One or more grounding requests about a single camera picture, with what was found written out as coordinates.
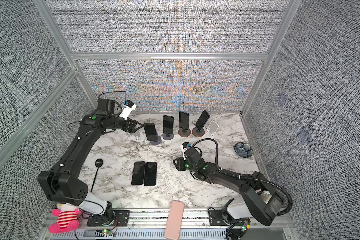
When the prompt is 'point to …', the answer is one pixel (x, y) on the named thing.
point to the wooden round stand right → (197, 133)
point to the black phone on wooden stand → (184, 118)
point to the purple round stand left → (156, 142)
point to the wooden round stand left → (184, 132)
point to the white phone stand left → (140, 138)
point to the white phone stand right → (213, 128)
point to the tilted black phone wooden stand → (202, 120)
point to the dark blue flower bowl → (244, 150)
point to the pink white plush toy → (67, 220)
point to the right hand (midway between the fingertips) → (176, 160)
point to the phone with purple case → (138, 173)
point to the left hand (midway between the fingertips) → (137, 122)
